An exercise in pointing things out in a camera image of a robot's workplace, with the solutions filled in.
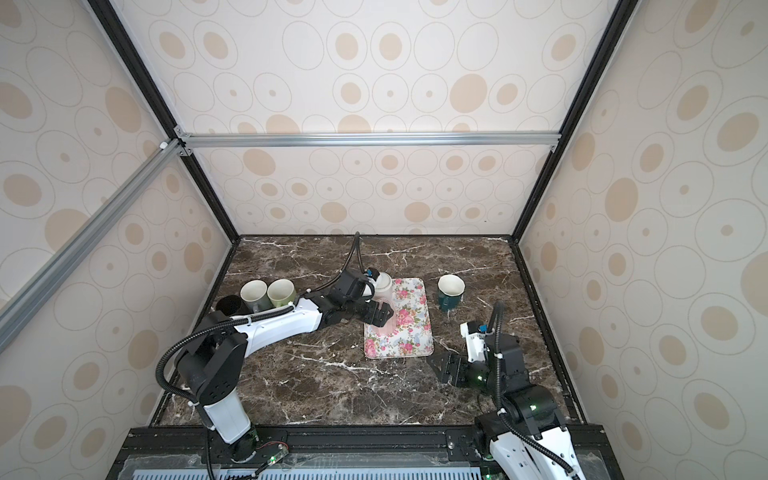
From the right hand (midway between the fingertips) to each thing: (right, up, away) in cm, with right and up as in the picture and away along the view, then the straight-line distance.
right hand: (443, 360), depth 72 cm
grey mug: (-56, +14, +22) cm, 62 cm away
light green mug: (-48, +14, +24) cm, 56 cm away
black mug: (-61, +11, +18) cm, 64 cm away
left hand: (-13, +11, +14) cm, 22 cm away
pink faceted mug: (-13, +3, +20) cm, 24 cm away
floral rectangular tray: (-6, +1, +20) cm, 21 cm away
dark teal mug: (+7, +15, +24) cm, 30 cm away
